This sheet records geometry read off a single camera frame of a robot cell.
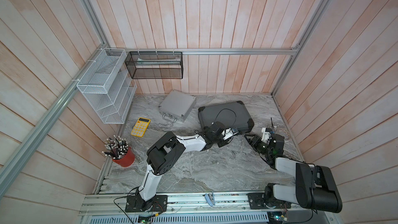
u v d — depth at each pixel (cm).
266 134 83
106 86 67
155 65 105
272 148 71
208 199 73
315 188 43
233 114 78
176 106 109
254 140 81
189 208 73
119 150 73
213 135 73
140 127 101
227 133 79
